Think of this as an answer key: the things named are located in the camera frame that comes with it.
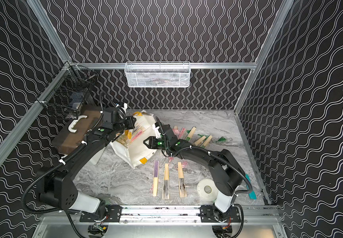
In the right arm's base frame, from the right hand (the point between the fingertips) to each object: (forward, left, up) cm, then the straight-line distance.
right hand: (145, 141), depth 84 cm
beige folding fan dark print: (-21, -12, -16) cm, 29 cm away
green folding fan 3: (+13, -48, -16) cm, 52 cm away
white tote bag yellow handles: (-1, +7, -11) cm, 13 cm away
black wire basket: (+27, +52, +12) cm, 60 cm away
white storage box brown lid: (+3, +42, +3) cm, 42 cm away
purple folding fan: (-15, -6, -15) cm, 22 cm away
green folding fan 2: (+12, -33, -16) cm, 39 cm away
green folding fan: (+18, -28, -15) cm, 37 cm away
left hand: (+10, +6, +10) cm, 16 cm away
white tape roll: (-21, -35, -16) cm, 44 cm away
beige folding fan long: (-18, -21, -16) cm, 32 cm away
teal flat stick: (-23, -59, -16) cm, 65 cm away
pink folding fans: (+15, +10, -12) cm, 21 cm away
